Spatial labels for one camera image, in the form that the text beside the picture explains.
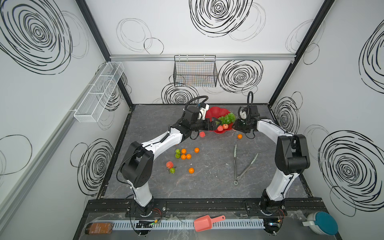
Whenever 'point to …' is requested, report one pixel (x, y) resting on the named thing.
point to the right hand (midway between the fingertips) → (233, 126)
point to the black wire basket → (195, 71)
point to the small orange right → (239, 136)
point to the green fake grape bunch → (227, 119)
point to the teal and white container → (321, 223)
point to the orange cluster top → (183, 151)
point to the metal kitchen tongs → (237, 177)
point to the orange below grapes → (196, 150)
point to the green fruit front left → (172, 170)
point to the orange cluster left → (183, 156)
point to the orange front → (191, 170)
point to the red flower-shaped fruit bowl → (217, 112)
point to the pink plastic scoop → (205, 223)
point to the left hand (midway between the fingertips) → (217, 121)
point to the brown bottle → (95, 228)
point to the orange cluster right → (188, 156)
